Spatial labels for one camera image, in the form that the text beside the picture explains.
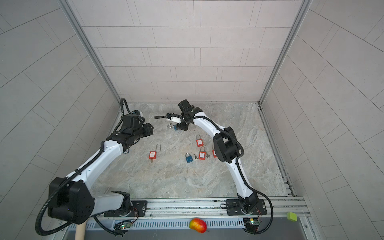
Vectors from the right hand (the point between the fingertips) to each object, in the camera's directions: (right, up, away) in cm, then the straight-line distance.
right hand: (178, 123), depth 97 cm
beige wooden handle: (-37, -44, -34) cm, 67 cm away
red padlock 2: (+14, -12, -3) cm, 19 cm away
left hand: (-12, 0, -13) cm, 17 cm away
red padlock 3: (+16, -18, -8) cm, 25 cm away
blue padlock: (0, -1, -12) cm, 12 cm away
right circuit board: (+38, -44, -28) cm, 64 cm away
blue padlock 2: (+7, -20, -8) cm, 23 cm away
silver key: (+11, -20, -8) cm, 24 cm away
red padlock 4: (+22, -18, -8) cm, 30 cm away
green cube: (+56, -41, -29) cm, 75 cm away
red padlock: (-14, -18, -9) cm, 25 cm away
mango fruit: (+13, -42, -32) cm, 55 cm away
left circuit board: (-19, -43, -32) cm, 57 cm away
